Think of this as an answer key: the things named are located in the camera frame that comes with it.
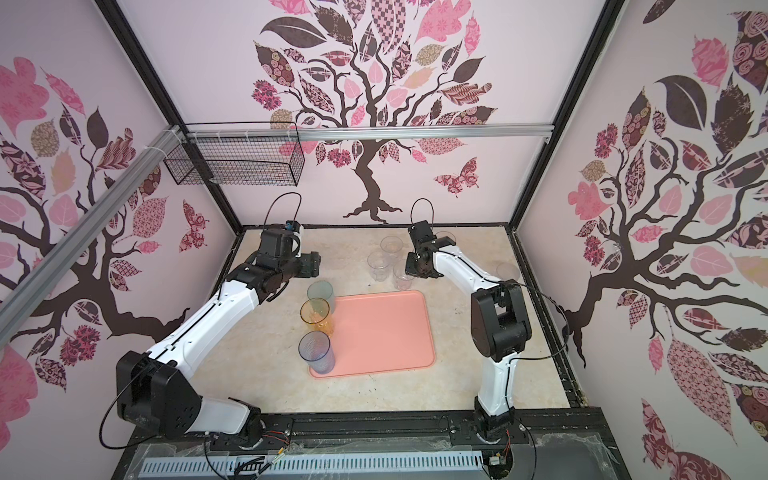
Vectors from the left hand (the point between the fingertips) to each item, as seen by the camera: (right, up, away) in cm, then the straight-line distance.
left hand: (308, 260), depth 84 cm
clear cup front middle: (+28, -7, +14) cm, 31 cm away
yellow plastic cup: (+1, -15, +4) cm, 16 cm away
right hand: (+32, -2, +12) cm, 34 cm away
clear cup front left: (+19, -1, +23) cm, 30 cm away
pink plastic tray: (+20, -23, +9) cm, 32 cm away
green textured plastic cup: (+2, -9, +9) cm, 13 cm away
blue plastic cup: (+4, -23, -7) cm, 25 cm away
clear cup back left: (+23, +5, +27) cm, 36 cm away
